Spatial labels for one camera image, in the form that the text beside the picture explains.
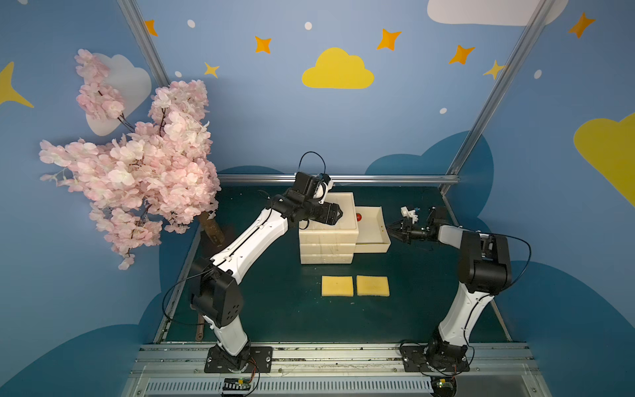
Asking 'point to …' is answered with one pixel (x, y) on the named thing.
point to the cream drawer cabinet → (321, 243)
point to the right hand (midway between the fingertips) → (390, 228)
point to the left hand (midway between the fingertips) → (333, 207)
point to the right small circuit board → (443, 386)
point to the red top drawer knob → (359, 217)
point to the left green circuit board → (236, 384)
